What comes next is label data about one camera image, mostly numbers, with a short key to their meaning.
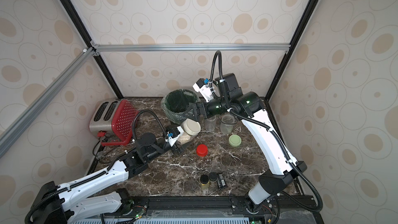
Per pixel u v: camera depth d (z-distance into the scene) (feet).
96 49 2.98
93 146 3.00
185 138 2.30
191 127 2.05
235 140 3.12
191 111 1.74
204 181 2.39
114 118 2.80
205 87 1.82
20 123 1.78
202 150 3.02
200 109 1.74
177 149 2.06
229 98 1.53
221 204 2.53
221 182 2.62
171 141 2.00
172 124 2.77
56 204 1.31
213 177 2.43
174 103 3.19
